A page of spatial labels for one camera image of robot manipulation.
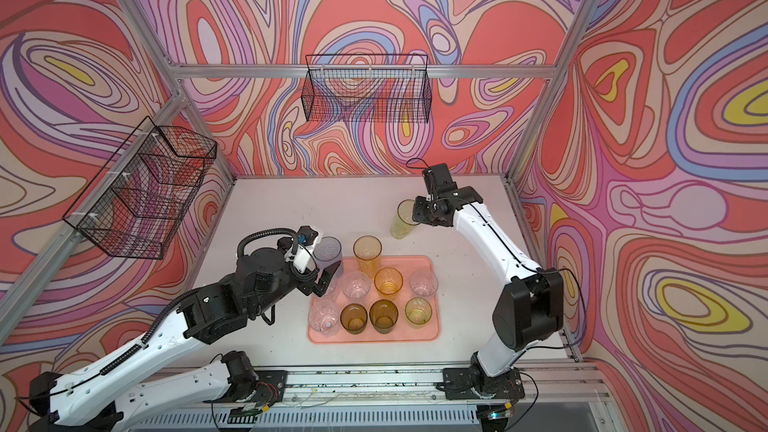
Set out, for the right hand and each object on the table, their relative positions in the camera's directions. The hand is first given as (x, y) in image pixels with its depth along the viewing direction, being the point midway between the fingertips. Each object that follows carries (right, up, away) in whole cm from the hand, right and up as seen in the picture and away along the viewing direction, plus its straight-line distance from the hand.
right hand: (422, 221), depth 85 cm
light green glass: (-1, -26, -1) cm, 26 cm away
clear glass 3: (-20, -21, +6) cm, 29 cm away
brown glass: (-20, -27, -1) cm, 34 cm away
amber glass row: (-10, -19, +4) cm, 21 cm away
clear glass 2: (-22, -13, -23) cm, 34 cm away
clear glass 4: (+1, -19, +5) cm, 20 cm away
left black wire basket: (-75, +5, -10) cm, 76 cm away
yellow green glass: (-16, -9, +3) cm, 19 cm away
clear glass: (-28, -27, -1) cm, 39 cm away
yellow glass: (-6, 0, -4) cm, 7 cm away
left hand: (-24, -6, -18) cm, 30 cm away
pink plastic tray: (-6, -24, +1) cm, 25 cm away
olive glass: (-11, -27, -1) cm, 29 cm away
